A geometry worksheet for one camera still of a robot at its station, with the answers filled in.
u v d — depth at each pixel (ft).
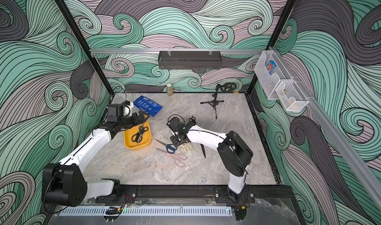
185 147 2.94
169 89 3.74
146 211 2.29
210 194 2.45
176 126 2.24
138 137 3.11
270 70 2.80
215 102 3.47
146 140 2.98
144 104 3.59
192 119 3.40
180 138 2.05
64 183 1.30
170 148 2.94
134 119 2.44
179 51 3.04
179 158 2.81
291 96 2.08
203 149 2.94
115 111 2.08
